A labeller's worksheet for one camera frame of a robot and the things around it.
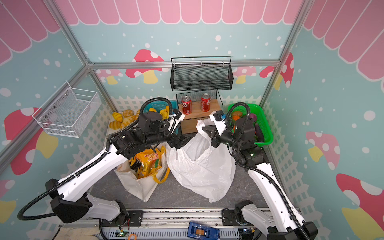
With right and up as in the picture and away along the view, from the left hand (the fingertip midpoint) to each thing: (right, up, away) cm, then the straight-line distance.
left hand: (183, 133), depth 67 cm
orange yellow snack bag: (-19, -16, +14) cm, 28 cm away
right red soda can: (+11, +19, +25) cm, 34 cm away
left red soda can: (0, +17, +24) cm, 29 cm away
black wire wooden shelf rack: (+6, +18, +36) cm, 41 cm away
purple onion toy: (+48, +11, +43) cm, 66 cm away
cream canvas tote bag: (-21, -27, +7) cm, 35 cm away
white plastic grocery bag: (+13, -21, +15) cm, 29 cm away
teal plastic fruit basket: (-23, +20, +50) cm, 58 cm away
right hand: (+9, +3, -2) cm, 9 cm away
